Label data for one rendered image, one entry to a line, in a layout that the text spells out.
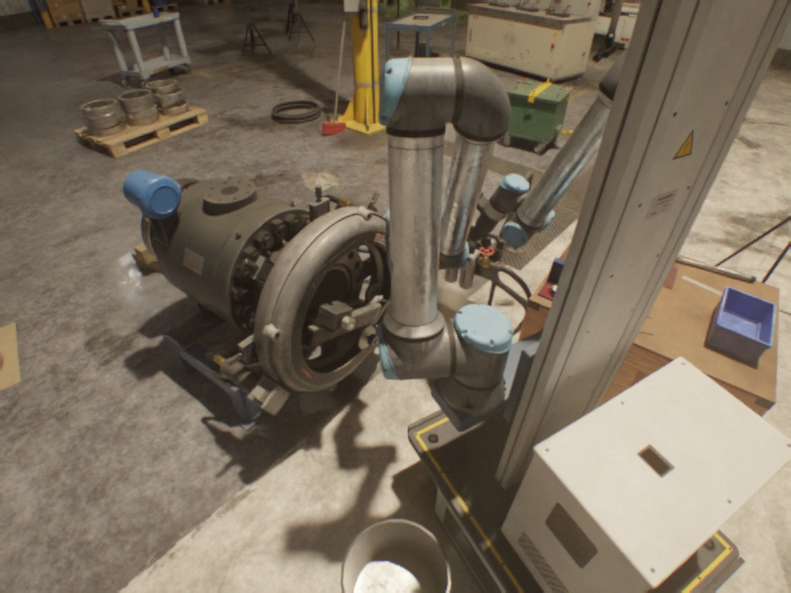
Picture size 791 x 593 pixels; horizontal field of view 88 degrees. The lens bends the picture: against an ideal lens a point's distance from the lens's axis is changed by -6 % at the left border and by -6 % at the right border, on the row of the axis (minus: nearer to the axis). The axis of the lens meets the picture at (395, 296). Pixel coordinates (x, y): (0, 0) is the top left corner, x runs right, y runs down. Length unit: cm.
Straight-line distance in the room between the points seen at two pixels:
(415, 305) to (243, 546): 125
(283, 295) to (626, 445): 103
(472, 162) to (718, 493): 89
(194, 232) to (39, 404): 129
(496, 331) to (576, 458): 34
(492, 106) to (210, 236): 125
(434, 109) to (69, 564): 199
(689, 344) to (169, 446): 227
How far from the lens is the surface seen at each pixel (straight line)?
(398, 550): 168
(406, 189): 87
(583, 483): 108
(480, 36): 804
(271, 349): 149
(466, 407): 122
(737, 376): 208
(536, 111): 459
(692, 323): 221
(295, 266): 141
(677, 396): 132
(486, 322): 110
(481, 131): 90
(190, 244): 189
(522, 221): 142
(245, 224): 175
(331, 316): 150
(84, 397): 264
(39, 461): 251
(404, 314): 101
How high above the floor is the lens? 174
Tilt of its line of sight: 41 degrees down
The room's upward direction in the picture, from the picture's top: straight up
